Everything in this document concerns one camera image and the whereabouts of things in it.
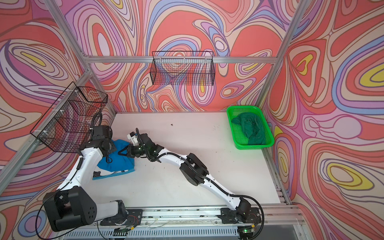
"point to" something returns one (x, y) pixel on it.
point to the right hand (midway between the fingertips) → (121, 156)
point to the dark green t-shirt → (253, 127)
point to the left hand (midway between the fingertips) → (107, 147)
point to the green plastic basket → (240, 139)
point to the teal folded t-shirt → (114, 174)
